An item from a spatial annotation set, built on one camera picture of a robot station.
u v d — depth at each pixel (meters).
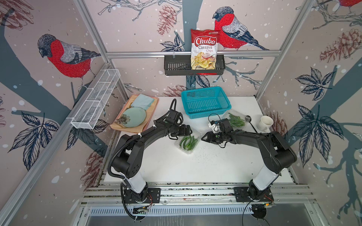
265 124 0.93
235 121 1.01
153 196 0.73
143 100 1.19
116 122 1.04
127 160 0.46
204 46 0.84
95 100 0.77
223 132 0.76
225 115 1.06
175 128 0.76
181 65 1.07
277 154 0.48
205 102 1.18
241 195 0.73
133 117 1.08
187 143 0.93
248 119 1.01
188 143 0.93
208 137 0.85
